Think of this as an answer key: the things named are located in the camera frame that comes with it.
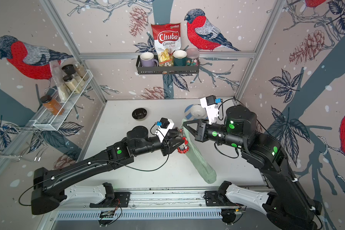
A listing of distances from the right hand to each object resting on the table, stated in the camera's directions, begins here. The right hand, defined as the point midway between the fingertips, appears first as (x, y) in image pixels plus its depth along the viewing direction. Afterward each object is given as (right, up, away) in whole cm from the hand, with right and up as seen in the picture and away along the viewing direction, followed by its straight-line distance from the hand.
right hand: (183, 123), depth 50 cm
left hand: (0, -6, +10) cm, 11 cm away
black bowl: (-31, +2, +58) cm, 66 cm away
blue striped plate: (+6, +2, +61) cm, 61 cm away
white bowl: (+14, +4, +58) cm, 60 cm away
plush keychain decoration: (+1, -13, +15) cm, 20 cm away
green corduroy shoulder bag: (+8, -16, +4) cm, 19 cm away
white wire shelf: (-66, +1, +21) cm, 69 cm away
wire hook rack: (-68, -8, +7) cm, 69 cm away
